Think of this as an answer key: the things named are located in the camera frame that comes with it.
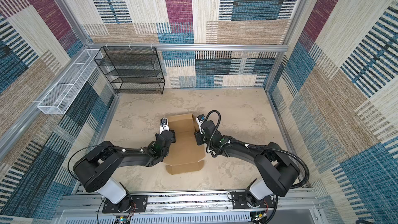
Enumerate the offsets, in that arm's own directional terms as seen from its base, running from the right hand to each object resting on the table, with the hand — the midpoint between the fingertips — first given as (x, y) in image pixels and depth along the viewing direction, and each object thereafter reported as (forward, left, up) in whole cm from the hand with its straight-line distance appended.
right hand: (197, 134), depth 88 cm
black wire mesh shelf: (+46, +44, +10) cm, 64 cm away
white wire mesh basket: (+4, +61, +27) cm, 67 cm away
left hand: (+5, +16, +1) cm, 17 cm away
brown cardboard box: (-9, +7, -8) cm, 14 cm away
